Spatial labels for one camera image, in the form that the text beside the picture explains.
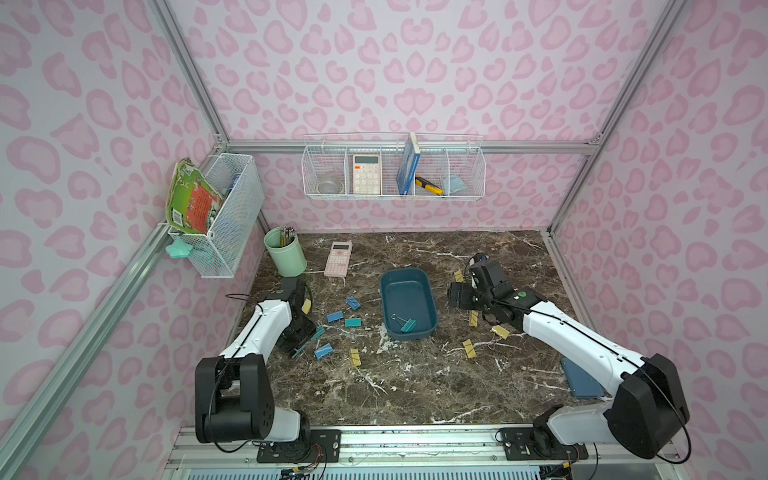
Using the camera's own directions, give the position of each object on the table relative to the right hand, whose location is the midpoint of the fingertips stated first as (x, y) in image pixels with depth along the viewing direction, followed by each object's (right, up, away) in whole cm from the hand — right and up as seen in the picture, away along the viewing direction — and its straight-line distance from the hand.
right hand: (460, 291), depth 85 cm
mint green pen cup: (-56, +13, +15) cm, 59 cm away
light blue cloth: (+2, +34, +16) cm, 37 cm away
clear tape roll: (-39, +32, +11) cm, 52 cm away
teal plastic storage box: (-14, -7, +11) cm, 19 cm away
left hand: (-45, -13, +2) cm, 47 cm away
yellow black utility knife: (-7, +32, +11) cm, 35 cm away
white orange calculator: (-27, +36, +9) cm, 46 cm away
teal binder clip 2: (-41, -14, +8) cm, 44 cm away
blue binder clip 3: (-38, -10, +11) cm, 41 cm away
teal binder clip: (-32, -11, +11) cm, 35 cm away
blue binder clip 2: (-40, -18, +4) cm, 44 cm away
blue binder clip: (-32, -5, +14) cm, 35 cm away
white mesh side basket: (-61, +11, -12) cm, 63 cm away
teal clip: (-15, -12, +8) cm, 21 cm away
